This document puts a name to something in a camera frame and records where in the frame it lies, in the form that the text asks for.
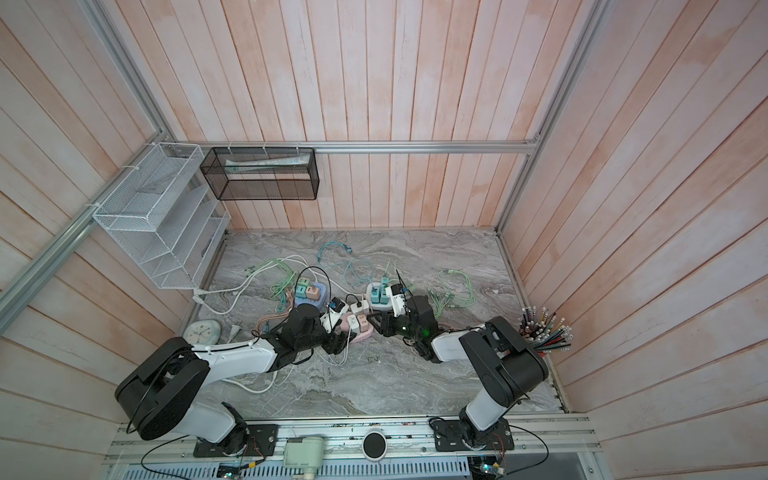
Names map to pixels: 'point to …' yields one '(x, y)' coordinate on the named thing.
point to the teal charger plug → (375, 295)
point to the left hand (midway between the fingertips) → (347, 332)
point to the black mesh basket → (262, 173)
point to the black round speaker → (374, 446)
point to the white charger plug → (357, 309)
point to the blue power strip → (322, 300)
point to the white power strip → (378, 306)
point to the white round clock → (202, 333)
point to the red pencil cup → (543, 333)
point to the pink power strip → (366, 329)
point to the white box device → (306, 453)
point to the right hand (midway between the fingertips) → (371, 317)
